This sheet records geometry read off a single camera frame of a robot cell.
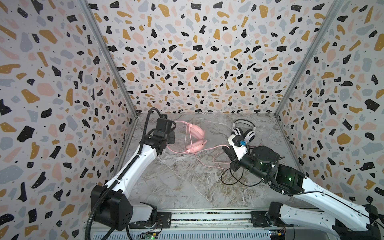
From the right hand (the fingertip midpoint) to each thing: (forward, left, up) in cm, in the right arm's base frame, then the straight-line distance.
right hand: (223, 145), depth 61 cm
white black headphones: (+27, -22, -28) cm, 45 cm away
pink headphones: (+9, +11, -15) cm, 21 cm away
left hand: (+16, +28, -12) cm, 35 cm away
